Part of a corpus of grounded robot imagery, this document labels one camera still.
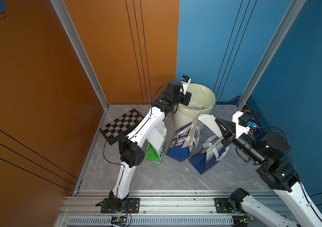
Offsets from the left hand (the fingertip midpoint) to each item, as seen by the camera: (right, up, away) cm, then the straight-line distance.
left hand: (191, 91), depth 80 cm
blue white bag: (-5, -29, -3) cm, 29 cm away
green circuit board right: (+25, -66, -10) cm, 72 cm away
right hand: (+6, -16, -24) cm, 30 cm away
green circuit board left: (-38, -68, -9) cm, 78 cm away
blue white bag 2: (+6, -30, -13) cm, 33 cm away
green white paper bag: (-23, -37, +6) cm, 44 cm away
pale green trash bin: (+11, -3, +17) cm, 21 cm away
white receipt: (-20, -27, -2) cm, 34 cm away
